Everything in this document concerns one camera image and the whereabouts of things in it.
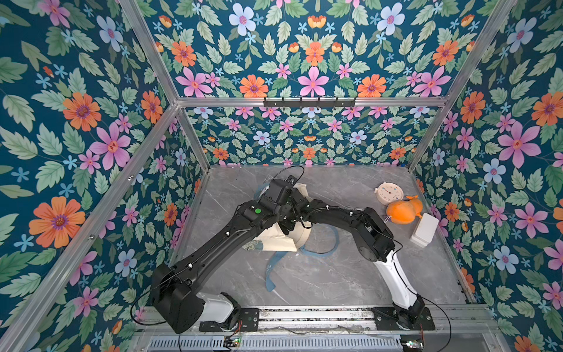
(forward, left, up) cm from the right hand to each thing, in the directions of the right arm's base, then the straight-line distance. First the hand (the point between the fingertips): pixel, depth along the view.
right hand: (284, 214), depth 99 cm
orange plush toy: (0, -52, +3) cm, 53 cm away
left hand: (-6, -1, +21) cm, 22 cm away
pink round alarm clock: (+14, -50, 0) cm, 52 cm away
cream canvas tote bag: (-19, +1, +13) cm, 23 cm away
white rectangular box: (-7, -61, +1) cm, 61 cm away
